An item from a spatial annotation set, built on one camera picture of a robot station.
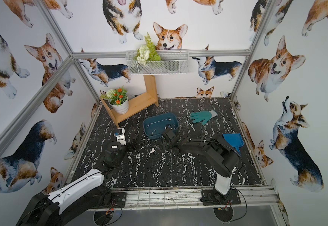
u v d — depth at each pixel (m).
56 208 0.41
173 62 0.93
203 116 1.10
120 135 0.72
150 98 1.13
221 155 0.48
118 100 0.93
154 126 1.06
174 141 0.72
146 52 0.78
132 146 0.75
